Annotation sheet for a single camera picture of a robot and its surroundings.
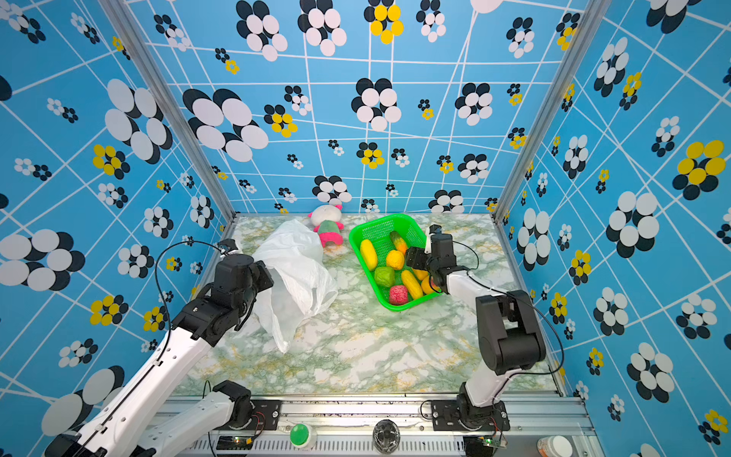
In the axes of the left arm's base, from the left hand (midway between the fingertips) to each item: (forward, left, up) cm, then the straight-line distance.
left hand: (264, 264), depth 75 cm
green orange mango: (+24, -38, -19) cm, 49 cm away
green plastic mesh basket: (+24, -32, -23) cm, 47 cm away
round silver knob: (-37, -32, -11) cm, 50 cm away
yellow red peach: (+6, -47, -20) cm, 51 cm away
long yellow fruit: (+5, -42, -20) cm, 47 cm away
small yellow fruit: (+15, -37, -18) cm, 44 cm away
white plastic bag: (-3, -10, -4) cm, 11 cm away
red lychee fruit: (+1, -38, -19) cm, 42 cm away
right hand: (+15, -45, -15) cm, 50 cm away
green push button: (-37, -14, -15) cm, 42 cm away
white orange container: (-38, -70, -16) cm, 82 cm away
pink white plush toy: (+33, -11, -18) cm, 39 cm away
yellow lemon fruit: (+18, -27, -19) cm, 38 cm away
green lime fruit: (+8, -33, -18) cm, 38 cm away
